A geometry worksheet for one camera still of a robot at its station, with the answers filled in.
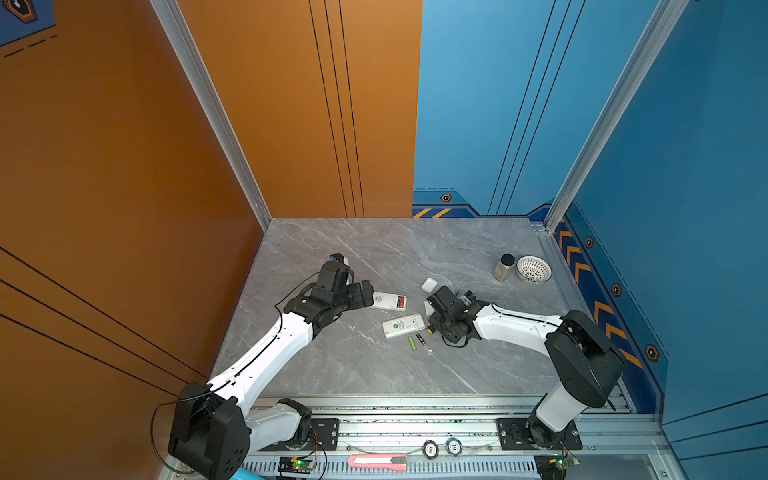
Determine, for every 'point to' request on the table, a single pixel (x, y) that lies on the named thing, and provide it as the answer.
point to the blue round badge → (454, 446)
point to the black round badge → (430, 449)
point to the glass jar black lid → (504, 267)
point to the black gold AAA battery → (421, 339)
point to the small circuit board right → (564, 462)
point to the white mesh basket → (533, 269)
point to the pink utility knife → (380, 462)
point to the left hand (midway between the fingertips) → (361, 288)
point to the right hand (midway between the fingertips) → (430, 323)
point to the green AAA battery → (412, 343)
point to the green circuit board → (296, 465)
